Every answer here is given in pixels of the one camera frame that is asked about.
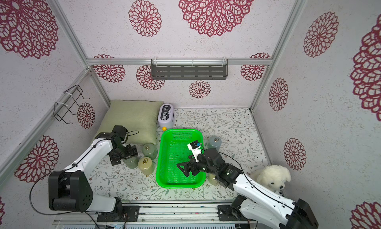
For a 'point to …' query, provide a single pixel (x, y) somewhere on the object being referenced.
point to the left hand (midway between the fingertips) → (129, 158)
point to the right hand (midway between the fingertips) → (182, 160)
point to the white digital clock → (165, 117)
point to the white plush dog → (274, 176)
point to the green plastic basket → (172, 148)
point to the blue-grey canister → (215, 142)
